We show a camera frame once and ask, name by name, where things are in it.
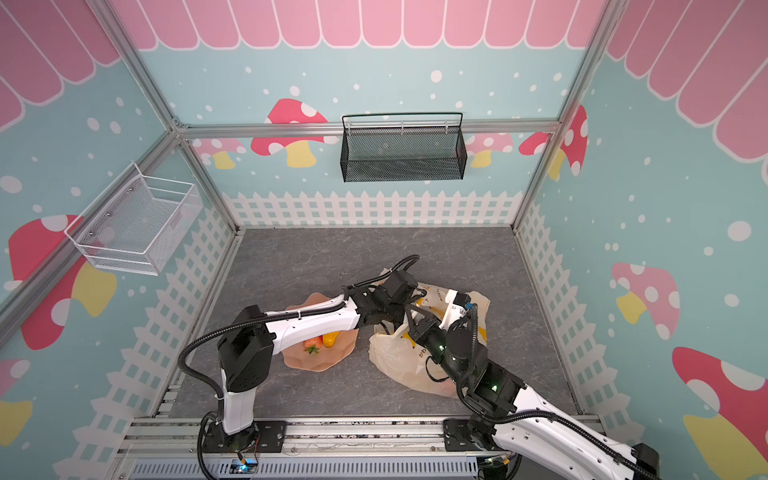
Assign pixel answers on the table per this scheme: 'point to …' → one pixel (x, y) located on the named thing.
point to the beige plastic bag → (397, 356)
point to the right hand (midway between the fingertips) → (402, 308)
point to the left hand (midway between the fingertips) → (435, 331)
